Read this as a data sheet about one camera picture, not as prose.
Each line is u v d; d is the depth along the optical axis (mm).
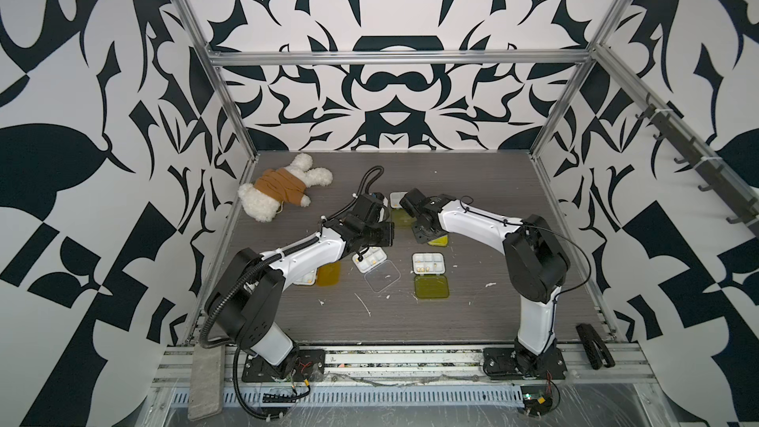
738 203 534
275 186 983
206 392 685
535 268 502
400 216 780
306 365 730
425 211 690
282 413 683
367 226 718
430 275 891
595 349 745
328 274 903
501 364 742
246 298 441
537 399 709
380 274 896
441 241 958
